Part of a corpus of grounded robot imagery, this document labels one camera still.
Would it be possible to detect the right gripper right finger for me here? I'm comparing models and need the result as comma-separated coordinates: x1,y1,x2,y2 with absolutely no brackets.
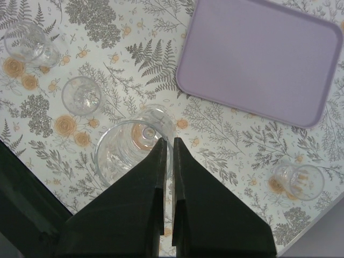
172,138,277,257

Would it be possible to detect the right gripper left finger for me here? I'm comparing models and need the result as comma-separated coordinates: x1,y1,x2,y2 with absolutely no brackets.
55,138,167,257

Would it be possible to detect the champagne flute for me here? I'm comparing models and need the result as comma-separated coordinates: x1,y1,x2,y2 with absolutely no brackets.
94,104,176,187

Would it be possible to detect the faceted glass edge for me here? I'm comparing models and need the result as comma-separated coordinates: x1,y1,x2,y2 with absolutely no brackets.
273,164,325,201

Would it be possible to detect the small glass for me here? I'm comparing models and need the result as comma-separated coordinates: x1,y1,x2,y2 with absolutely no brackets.
61,76,105,116
4,21,61,68

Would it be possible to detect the lavender plastic tray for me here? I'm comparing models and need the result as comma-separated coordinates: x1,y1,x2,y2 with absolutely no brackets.
176,1,343,128

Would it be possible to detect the floral table mat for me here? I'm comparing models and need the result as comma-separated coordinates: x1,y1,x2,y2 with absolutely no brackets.
1,1,343,253

